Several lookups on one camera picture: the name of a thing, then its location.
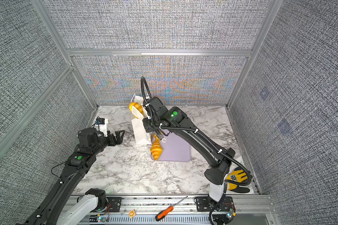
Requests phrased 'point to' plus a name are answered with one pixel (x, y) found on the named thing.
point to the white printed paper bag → (142, 137)
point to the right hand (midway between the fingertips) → (147, 123)
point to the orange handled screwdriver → (162, 214)
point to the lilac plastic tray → (175, 148)
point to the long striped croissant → (156, 148)
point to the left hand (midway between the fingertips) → (117, 131)
